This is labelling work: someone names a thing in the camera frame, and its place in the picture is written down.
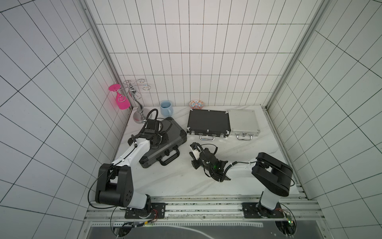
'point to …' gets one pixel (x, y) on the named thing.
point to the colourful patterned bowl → (196, 104)
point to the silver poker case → (243, 124)
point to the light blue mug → (166, 108)
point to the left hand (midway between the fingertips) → (166, 141)
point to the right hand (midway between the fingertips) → (191, 148)
